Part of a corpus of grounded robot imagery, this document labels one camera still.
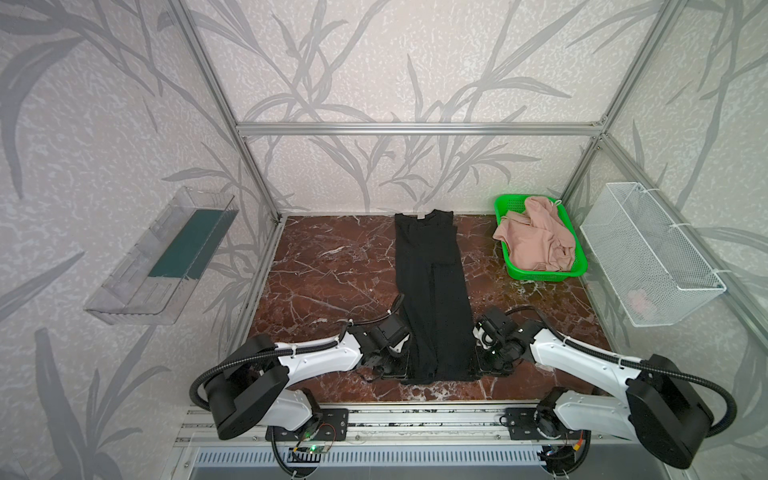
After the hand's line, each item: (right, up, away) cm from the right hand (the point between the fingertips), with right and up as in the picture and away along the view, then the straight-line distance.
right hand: (472, 362), depth 83 cm
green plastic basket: (+25, +49, +33) cm, 64 cm away
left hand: (-16, -1, -3) cm, 16 cm away
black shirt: (-10, +20, +16) cm, 28 cm away
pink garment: (+26, +35, +20) cm, 48 cm away
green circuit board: (-41, -16, -12) cm, 46 cm away
